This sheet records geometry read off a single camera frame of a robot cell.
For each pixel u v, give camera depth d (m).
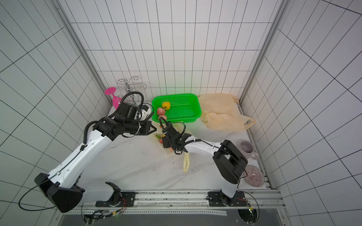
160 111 1.04
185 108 1.15
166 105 1.09
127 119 0.53
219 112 1.10
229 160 0.46
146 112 0.65
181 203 0.73
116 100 0.92
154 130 0.70
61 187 0.38
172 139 0.67
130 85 0.89
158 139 0.81
